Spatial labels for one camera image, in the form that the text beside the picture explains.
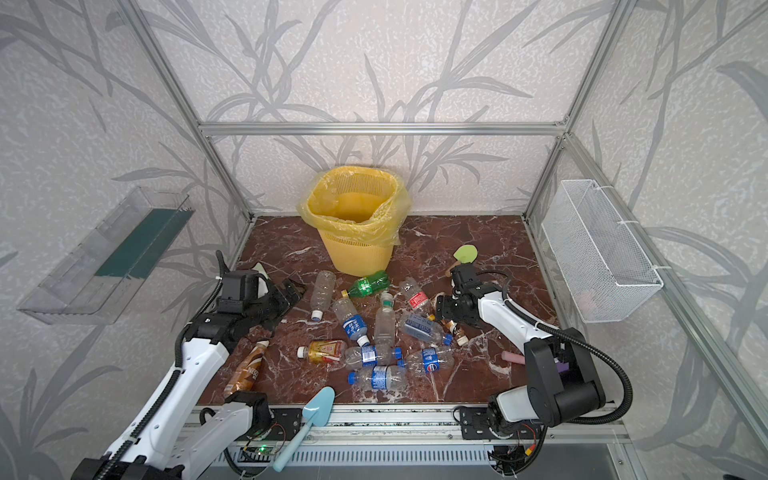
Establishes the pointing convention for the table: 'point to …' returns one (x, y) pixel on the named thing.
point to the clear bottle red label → (416, 298)
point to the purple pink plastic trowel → (519, 358)
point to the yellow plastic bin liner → (362, 204)
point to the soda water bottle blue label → (425, 327)
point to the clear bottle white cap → (322, 292)
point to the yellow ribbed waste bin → (349, 258)
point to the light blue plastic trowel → (318, 412)
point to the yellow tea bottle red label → (324, 352)
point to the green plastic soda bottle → (366, 286)
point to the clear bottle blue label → (353, 323)
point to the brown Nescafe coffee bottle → (458, 332)
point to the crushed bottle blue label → (429, 360)
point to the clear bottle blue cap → (358, 357)
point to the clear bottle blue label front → (380, 377)
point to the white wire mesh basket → (603, 267)
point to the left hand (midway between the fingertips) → (304, 287)
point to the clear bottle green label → (385, 329)
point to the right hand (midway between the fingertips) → (447, 304)
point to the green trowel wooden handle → (466, 253)
